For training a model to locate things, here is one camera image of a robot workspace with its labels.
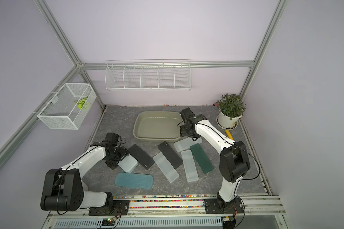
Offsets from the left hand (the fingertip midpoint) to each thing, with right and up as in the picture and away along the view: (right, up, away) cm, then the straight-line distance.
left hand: (125, 159), depth 87 cm
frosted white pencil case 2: (+40, -4, 0) cm, 40 cm away
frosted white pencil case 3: (+38, +8, +10) cm, 40 cm away
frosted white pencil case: (+25, -4, -1) cm, 25 cm away
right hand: (+39, +16, +2) cm, 42 cm away
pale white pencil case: (+2, -3, +2) cm, 4 cm away
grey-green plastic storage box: (+17, +19, +24) cm, 35 cm away
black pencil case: (+10, +1, +2) cm, 10 cm away
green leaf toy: (-22, +34, -6) cm, 41 cm away
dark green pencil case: (+48, 0, +3) cm, 48 cm away
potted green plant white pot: (+67, +32, +4) cm, 75 cm away
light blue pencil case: (+7, -11, -4) cm, 14 cm away
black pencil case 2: (+27, +2, +4) cm, 28 cm away
